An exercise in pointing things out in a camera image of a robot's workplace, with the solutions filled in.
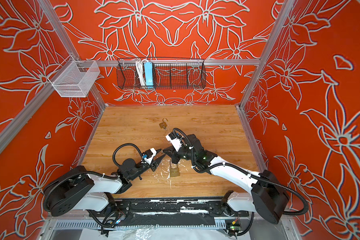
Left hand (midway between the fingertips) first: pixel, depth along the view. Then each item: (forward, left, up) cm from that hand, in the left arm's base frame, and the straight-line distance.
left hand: (162, 151), depth 77 cm
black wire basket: (+49, -4, +16) cm, 52 cm away
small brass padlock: (+28, +4, -14) cm, 32 cm away
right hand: (-2, 0, +3) cm, 4 cm away
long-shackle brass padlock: (-5, -6, -15) cm, 17 cm away
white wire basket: (+39, +60, +17) cm, 73 cm away
